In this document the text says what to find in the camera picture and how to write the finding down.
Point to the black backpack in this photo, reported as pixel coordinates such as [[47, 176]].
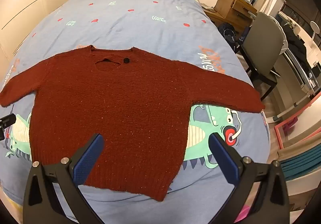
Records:
[[227, 35]]

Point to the white desk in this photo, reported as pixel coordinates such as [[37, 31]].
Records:
[[304, 73]]

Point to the pink frame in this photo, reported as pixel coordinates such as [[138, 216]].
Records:
[[283, 131]]

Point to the white round desk lamp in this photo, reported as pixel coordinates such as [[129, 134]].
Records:
[[315, 28]]

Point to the grey chair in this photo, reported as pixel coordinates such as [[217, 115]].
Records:
[[263, 43]]

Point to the teal folded mat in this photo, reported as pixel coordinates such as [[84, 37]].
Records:
[[301, 165]]

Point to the black jacket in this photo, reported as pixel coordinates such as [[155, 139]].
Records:
[[297, 45]]

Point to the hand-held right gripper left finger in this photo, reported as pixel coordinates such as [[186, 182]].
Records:
[[90, 156]]

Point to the white wardrobe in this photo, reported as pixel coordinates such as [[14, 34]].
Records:
[[32, 3]]

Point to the blue printed bed sheet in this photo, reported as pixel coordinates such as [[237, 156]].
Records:
[[140, 20]]

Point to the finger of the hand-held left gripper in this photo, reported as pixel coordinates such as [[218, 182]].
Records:
[[7, 120]]

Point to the dark red knit sweater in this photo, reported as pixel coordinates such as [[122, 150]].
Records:
[[112, 103]]

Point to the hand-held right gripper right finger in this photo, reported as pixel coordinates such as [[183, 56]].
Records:
[[223, 160]]

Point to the wooden bedside cabinet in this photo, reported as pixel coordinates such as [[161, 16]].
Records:
[[234, 10]]

